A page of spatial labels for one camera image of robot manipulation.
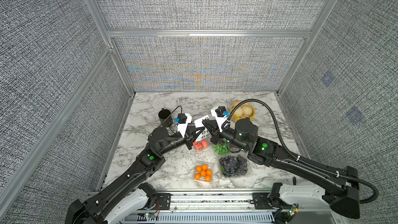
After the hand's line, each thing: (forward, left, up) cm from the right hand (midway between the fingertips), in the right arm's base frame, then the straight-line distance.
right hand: (204, 118), depth 62 cm
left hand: (-2, -1, -4) cm, 5 cm away
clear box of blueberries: (-9, -16, -31) cm, 36 cm away
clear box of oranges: (-11, -1, -33) cm, 34 cm away
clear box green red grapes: (0, -10, -29) cm, 31 cm away
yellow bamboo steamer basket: (+25, -30, -29) cm, 49 cm away
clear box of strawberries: (+2, 0, -32) cm, 32 cm away
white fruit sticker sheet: (-3, -1, -9) cm, 9 cm away
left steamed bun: (+25, -24, -30) cm, 45 cm away
